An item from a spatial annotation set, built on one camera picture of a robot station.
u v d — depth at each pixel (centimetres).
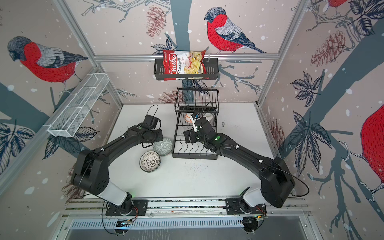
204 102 118
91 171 45
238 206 66
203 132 61
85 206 76
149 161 85
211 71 93
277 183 42
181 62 88
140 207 73
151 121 72
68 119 72
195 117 71
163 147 93
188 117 105
